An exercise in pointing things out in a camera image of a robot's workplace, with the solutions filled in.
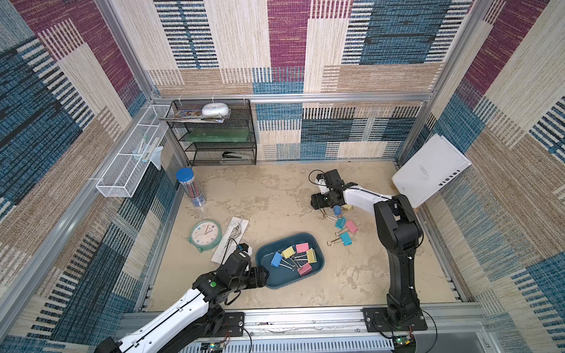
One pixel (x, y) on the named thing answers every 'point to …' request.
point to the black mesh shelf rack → (204, 154)
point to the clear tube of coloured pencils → (187, 179)
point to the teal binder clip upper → (340, 222)
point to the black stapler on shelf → (232, 154)
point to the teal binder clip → (344, 238)
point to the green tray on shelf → (218, 135)
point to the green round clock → (205, 234)
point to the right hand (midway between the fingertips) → (317, 200)
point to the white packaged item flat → (230, 240)
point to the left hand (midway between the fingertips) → (261, 274)
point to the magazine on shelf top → (196, 115)
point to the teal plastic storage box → (290, 258)
